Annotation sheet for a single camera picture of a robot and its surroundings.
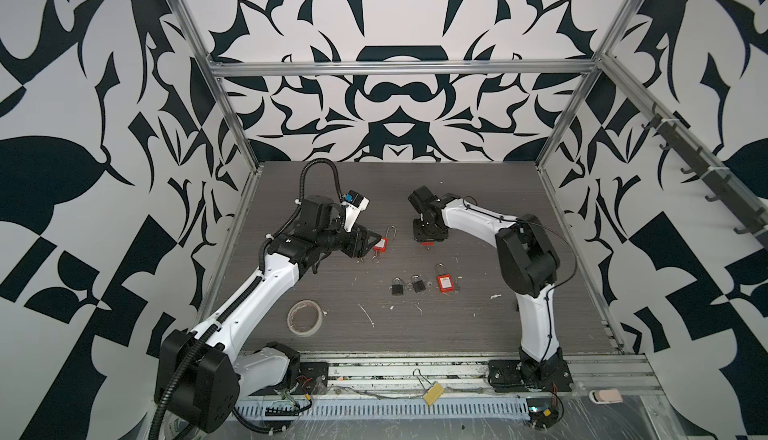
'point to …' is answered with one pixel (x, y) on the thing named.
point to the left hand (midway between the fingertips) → (373, 227)
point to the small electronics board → (541, 412)
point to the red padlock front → (445, 280)
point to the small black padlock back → (397, 286)
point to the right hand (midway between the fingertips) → (423, 233)
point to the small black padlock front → (418, 284)
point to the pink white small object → (606, 396)
